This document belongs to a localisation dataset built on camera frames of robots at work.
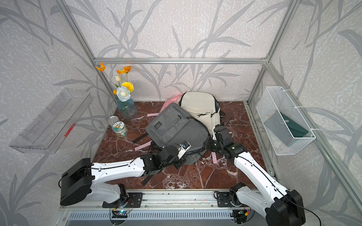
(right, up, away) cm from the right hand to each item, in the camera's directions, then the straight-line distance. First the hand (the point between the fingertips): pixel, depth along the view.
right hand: (203, 141), depth 80 cm
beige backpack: (+3, +22, +30) cm, 37 cm away
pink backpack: (-22, +27, +36) cm, 50 cm away
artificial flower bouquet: (-46, +29, 0) cm, 55 cm away
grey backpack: (-17, +8, +12) cm, 23 cm away
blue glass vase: (-54, +20, +22) cm, 61 cm away
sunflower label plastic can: (-55, +6, +13) cm, 57 cm away
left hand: (-10, -7, -1) cm, 13 cm away
